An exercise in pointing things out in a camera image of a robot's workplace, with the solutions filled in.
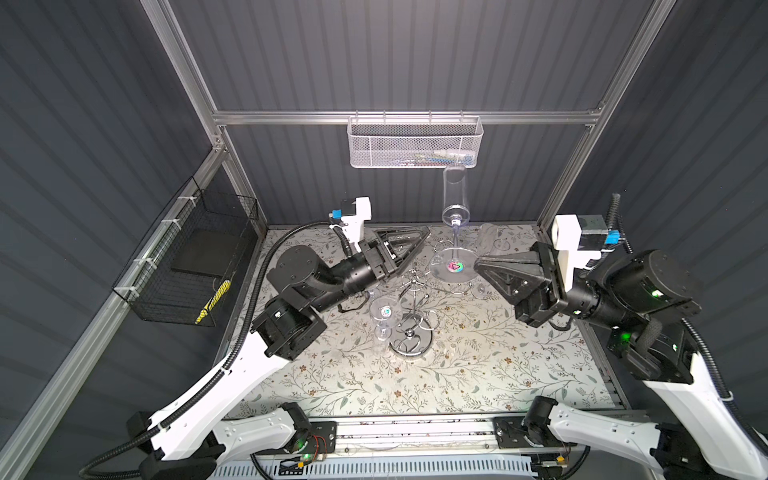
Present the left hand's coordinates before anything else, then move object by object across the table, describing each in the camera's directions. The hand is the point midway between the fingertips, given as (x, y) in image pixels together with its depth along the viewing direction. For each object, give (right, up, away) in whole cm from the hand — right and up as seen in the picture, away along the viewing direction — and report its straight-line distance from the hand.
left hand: (430, 237), depth 44 cm
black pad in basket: (-51, -2, +29) cm, 59 cm away
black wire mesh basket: (-59, -12, +23) cm, 64 cm away
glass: (-7, -15, +17) cm, 24 cm away
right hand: (+6, -5, -6) cm, 10 cm away
